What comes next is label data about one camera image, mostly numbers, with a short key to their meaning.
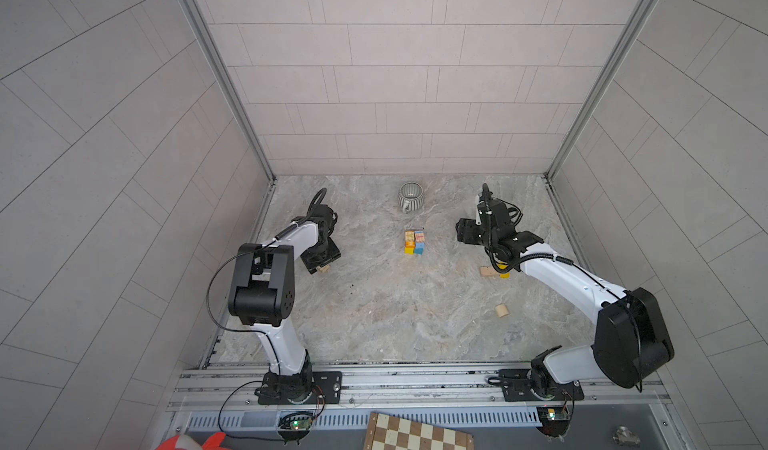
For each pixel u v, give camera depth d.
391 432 0.64
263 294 0.47
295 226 0.62
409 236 0.91
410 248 0.93
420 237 0.91
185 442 0.60
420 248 0.92
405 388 0.72
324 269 0.89
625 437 0.64
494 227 0.64
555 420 0.68
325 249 0.79
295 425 0.64
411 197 1.03
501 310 0.84
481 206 0.69
